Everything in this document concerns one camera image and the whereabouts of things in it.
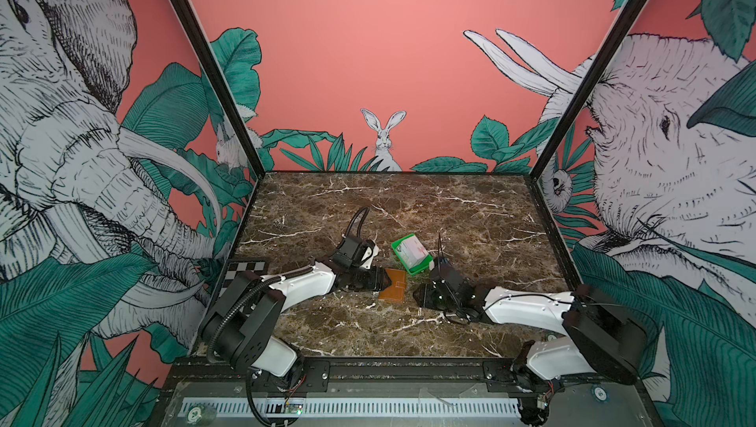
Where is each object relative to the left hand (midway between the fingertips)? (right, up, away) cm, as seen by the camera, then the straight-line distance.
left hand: (387, 280), depth 86 cm
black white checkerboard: (-48, +3, +4) cm, 48 cm away
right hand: (+8, -4, -1) cm, 9 cm away
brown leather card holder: (+2, -5, +2) cm, 5 cm away
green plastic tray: (+10, +3, +5) cm, 12 cm away
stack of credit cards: (+9, +7, +8) cm, 13 cm away
